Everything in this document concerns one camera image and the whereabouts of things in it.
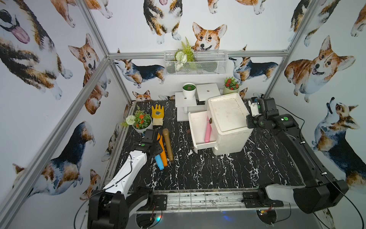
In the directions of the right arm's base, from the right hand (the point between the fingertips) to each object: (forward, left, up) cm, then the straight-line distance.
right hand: (248, 118), depth 77 cm
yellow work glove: (+23, +57, -22) cm, 66 cm away
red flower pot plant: (+27, +5, 0) cm, 28 cm away
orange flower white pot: (+6, +63, -9) cm, 64 cm away
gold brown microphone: (-10, +49, -23) cm, 55 cm away
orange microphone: (-12, +47, 0) cm, 49 cm away
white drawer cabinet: (+5, +10, -2) cm, 11 cm away
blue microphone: (-17, +49, -16) cm, 54 cm away
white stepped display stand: (+18, +36, -9) cm, 41 cm away
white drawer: (+9, +27, -16) cm, 33 cm away
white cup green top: (+26, +32, -2) cm, 41 cm away
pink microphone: (+2, +21, -15) cm, 26 cm away
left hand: (-8, +51, -16) cm, 54 cm away
